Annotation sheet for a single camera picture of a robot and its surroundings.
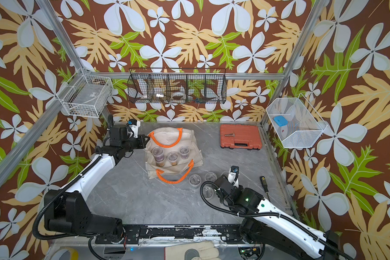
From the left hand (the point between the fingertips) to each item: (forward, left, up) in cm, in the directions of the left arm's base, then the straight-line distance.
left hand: (149, 135), depth 85 cm
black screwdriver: (-19, -63, -20) cm, 69 cm away
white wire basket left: (+16, +33, +13) cm, 39 cm away
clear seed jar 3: (-24, -31, -16) cm, 43 cm away
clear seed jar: (-18, -24, -17) cm, 34 cm away
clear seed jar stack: (-5, -4, -11) cm, 12 cm away
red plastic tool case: (+16, -56, -20) cm, 62 cm away
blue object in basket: (+7, -71, +4) cm, 71 cm away
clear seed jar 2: (-15, -33, -17) cm, 40 cm away
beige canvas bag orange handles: (+3, -10, -8) cm, 13 cm away
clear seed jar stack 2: (-3, -11, -16) cm, 20 cm away
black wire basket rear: (+33, -11, +9) cm, 36 cm away
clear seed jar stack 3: (+1, -18, -16) cm, 24 cm away
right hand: (-24, -37, -10) cm, 45 cm away
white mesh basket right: (+5, -77, +5) cm, 77 cm away
